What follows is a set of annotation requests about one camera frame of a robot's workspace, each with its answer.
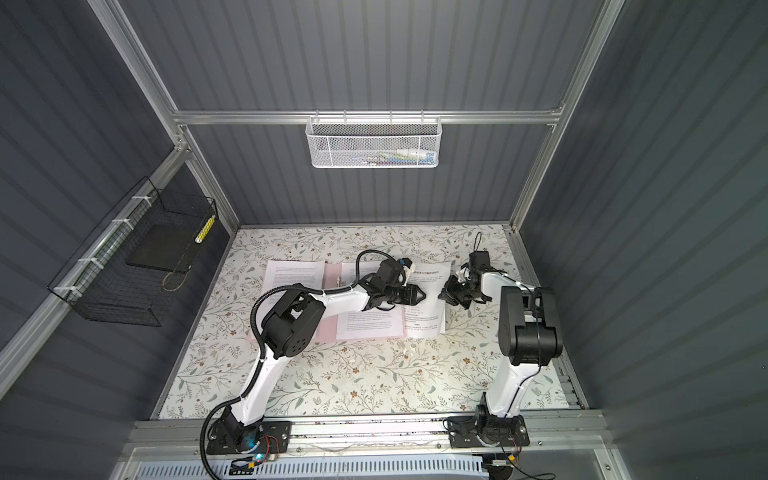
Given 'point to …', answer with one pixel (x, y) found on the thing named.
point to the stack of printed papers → (425, 317)
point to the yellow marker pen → (205, 229)
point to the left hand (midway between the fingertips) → (424, 295)
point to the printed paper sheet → (286, 272)
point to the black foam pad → (165, 246)
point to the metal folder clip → (338, 282)
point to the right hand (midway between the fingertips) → (444, 297)
